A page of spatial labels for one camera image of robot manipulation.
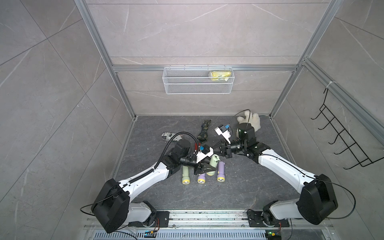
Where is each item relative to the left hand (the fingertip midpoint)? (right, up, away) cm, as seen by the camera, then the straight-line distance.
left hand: (215, 163), depth 71 cm
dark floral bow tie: (-4, +11, +33) cm, 35 cm away
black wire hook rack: (+57, +5, -13) cm, 59 cm away
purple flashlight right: (+5, -11, +14) cm, 19 cm away
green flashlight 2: (-15, -13, +13) cm, 23 cm away
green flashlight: (-1, +3, -6) cm, 7 cm away
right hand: (-2, +6, -2) cm, 6 cm away
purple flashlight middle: (-6, -12, +13) cm, 18 cm away
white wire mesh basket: (-9, +50, +30) cm, 59 cm away
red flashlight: (-9, +10, -8) cm, 16 cm away
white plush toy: (+33, +23, +36) cm, 54 cm away
